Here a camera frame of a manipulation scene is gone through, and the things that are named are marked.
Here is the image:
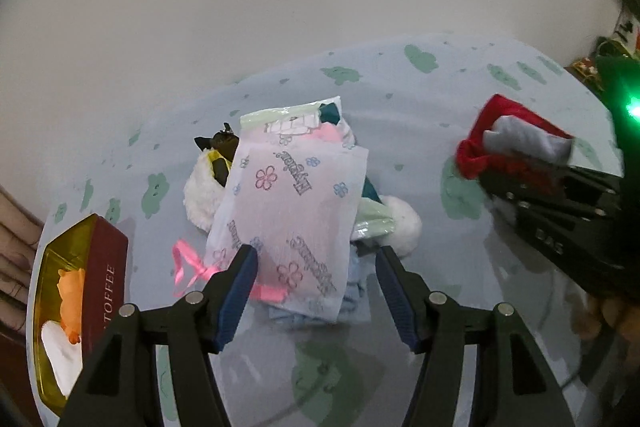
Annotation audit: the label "red grey Santa hat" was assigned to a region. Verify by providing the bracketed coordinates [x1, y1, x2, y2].
[454, 94, 575, 191]

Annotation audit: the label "light blue towel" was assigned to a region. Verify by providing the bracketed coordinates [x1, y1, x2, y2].
[267, 245, 373, 329]

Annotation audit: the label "pink ribbon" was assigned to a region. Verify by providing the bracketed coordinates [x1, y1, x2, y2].
[171, 239, 288, 303]

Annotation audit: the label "white fluffy plush toy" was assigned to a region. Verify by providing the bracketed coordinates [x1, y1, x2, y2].
[183, 150, 231, 232]

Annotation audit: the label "white floral tissue pack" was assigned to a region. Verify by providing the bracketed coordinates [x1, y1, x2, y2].
[204, 139, 368, 323]

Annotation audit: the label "pink green cleaning wipes pack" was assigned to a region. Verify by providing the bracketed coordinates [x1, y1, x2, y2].
[240, 96, 395, 242]

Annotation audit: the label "orange soft item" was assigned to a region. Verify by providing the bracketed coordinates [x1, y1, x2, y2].
[56, 268, 86, 345]

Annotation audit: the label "person's hand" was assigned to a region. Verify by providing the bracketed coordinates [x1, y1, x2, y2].
[0, 190, 42, 337]

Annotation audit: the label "white cloth in tin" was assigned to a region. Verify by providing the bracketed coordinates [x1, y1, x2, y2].
[40, 321, 82, 398]

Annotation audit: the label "red gold toffee tin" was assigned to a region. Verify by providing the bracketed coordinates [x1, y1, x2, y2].
[32, 213, 128, 415]

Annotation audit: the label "folded white socks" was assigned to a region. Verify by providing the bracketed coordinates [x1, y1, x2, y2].
[378, 195, 423, 258]

